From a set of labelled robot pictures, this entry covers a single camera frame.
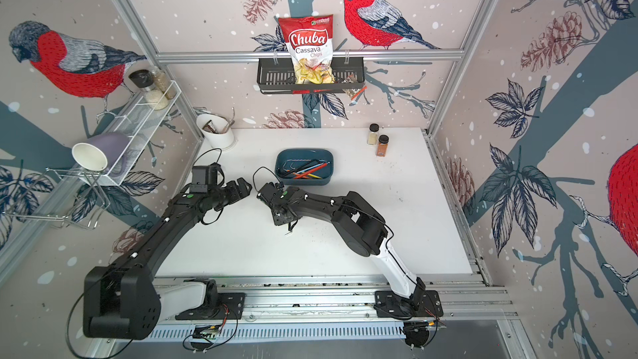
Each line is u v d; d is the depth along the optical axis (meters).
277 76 0.95
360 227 0.53
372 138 1.14
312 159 1.10
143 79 0.78
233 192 0.78
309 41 0.81
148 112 0.86
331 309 0.73
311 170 1.04
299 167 1.07
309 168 1.05
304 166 1.07
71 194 0.61
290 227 0.80
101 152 0.61
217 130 1.14
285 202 0.68
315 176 1.04
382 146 1.07
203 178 0.66
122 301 0.40
